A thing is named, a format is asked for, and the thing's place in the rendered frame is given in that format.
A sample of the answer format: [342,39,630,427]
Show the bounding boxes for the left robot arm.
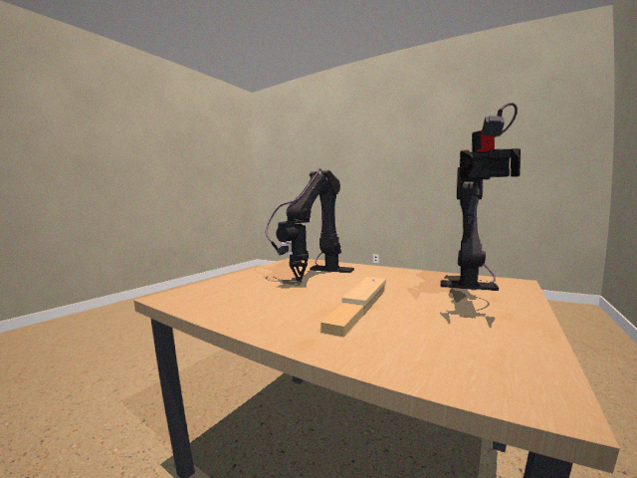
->
[440,116,505,291]

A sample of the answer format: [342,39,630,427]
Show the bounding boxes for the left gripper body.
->
[468,131,512,178]

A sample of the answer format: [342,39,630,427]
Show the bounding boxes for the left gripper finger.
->
[511,148,521,177]
[460,150,474,177]

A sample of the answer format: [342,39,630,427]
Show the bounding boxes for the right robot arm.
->
[276,170,354,273]

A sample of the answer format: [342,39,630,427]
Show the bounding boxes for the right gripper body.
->
[278,239,309,264]

